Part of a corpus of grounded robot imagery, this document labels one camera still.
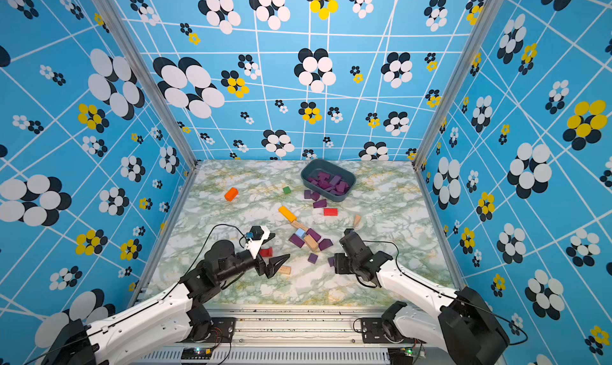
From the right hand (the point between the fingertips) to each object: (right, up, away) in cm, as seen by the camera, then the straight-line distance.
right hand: (343, 260), depth 86 cm
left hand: (-20, +9, -12) cm, 25 cm away
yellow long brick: (-22, +15, +15) cm, 31 cm away
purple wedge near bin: (-7, +19, +19) cm, 28 cm away
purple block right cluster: (-6, +5, +5) cm, 10 cm away
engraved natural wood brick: (-17, +11, +10) cm, 23 cm away
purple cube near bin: (-13, +24, +19) cm, 33 cm away
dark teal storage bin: (-10, +37, +26) cm, 46 cm away
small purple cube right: (-4, -1, +3) cm, 5 cm away
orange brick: (-48, +24, +21) cm, 58 cm away
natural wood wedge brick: (+7, +13, +11) cm, 18 cm away
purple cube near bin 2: (-10, +23, +19) cm, 32 cm away
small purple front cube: (-11, 0, +3) cm, 11 cm away
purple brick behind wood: (-10, +8, +7) cm, 15 cm away
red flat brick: (-3, +16, +17) cm, 23 cm away
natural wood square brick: (-11, +5, +5) cm, 13 cm away
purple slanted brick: (-18, +6, +7) cm, 20 cm away
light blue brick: (-16, +9, +7) cm, 20 cm away
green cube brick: (-23, +25, +22) cm, 41 cm away
